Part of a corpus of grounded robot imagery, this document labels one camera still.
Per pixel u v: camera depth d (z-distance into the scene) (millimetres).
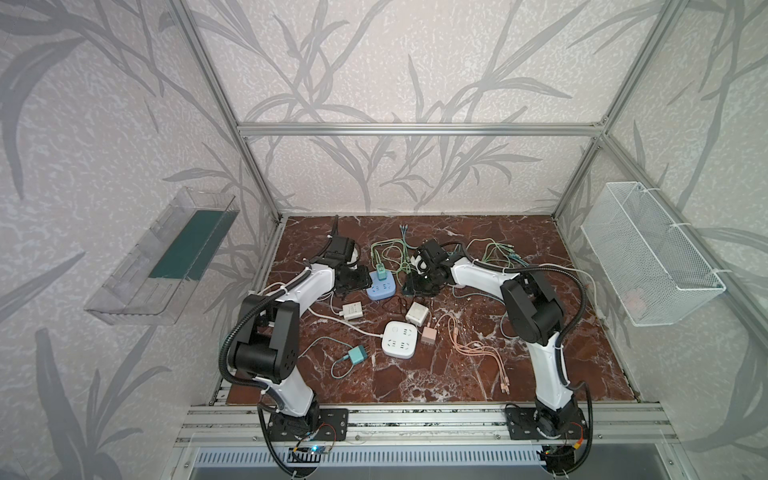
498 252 1025
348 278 792
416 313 910
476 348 864
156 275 643
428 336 866
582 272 1052
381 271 957
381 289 962
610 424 753
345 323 910
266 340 471
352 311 913
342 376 818
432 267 802
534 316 544
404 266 1040
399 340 850
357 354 826
